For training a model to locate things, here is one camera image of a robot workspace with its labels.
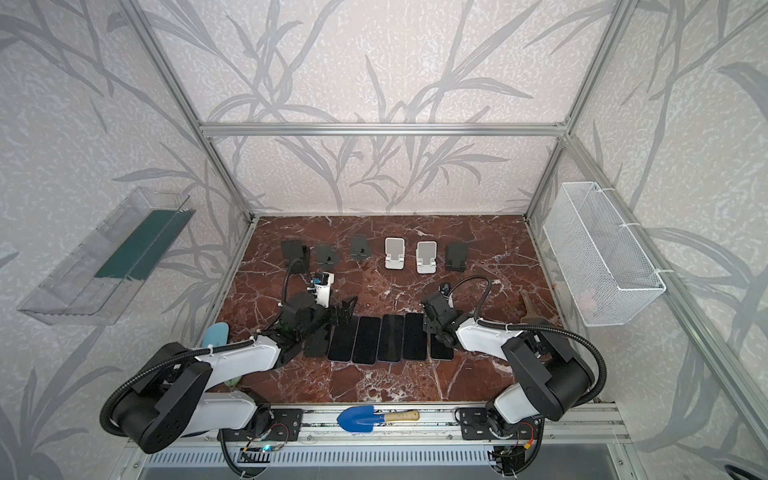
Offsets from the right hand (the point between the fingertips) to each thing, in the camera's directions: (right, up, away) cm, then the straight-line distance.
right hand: (437, 314), depth 94 cm
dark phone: (-7, -6, -5) cm, 11 cm away
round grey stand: (-26, +21, +12) cm, 36 cm away
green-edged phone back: (-1, -8, -9) cm, 12 cm away
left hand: (-28, +7, -6) cm, 29 cm away
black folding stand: (-48, +20, +7) cm, 53 cm away
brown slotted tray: (+29, -1, -2) cm, 29 cm away
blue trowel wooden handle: (-21, -22, -18) cm, 36 cm away
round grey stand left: (-37, +18, +9) cm, 42 cm away
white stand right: (-3, +18, +8) cm, 20 cm away
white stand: (-14, +19, +11) cm, 26 cm away
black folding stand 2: (+8, +18, +8) cm, 21 cm away
